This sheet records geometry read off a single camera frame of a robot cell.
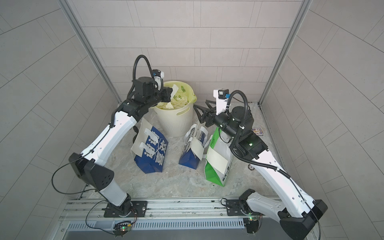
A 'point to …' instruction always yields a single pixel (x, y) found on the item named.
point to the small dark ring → (251, 167)
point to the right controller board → (252, 226)
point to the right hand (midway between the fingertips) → (198, 105)
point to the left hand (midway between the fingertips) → (175, 87)
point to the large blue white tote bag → (149, 148)
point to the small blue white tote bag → (195, 138)
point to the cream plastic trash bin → (175, 118)
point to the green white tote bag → (219, 158)
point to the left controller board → (119, 232)
